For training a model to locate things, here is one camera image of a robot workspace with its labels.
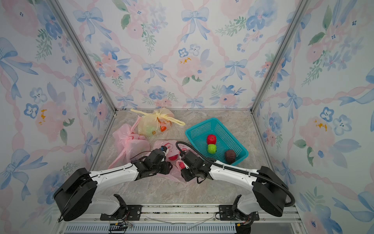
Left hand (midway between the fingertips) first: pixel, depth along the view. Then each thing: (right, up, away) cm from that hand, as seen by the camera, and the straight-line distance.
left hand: (171, 165), depth 87 cm
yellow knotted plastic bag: (-9, +26, +14) cm, 31 cm away
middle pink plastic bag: (-24, +12, -2) cm, 26 cm away
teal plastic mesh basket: (+35, +14, +11) cm, 39 cm away
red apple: (+25, +15, +8) cm, 30 cm away
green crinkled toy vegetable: (+25, +9, +5) cm, 27 cm away
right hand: (+9, -3, -5) cm, 10 cm away
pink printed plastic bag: (+2, +7, -7) cm, 10 cm away
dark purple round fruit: (+36, +5, +1) cm, 36 cm away
